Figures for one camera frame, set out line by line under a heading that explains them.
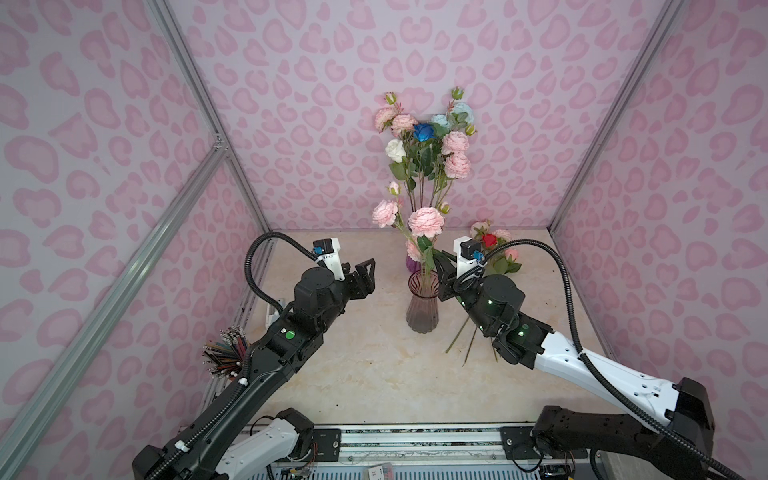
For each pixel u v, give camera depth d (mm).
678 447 352
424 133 801
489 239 1101
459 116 824
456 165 796
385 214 665
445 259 655
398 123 819
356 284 604
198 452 387
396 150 749
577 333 494
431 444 750
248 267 464
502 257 1080
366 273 628
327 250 587
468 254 549
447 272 609
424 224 641
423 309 905
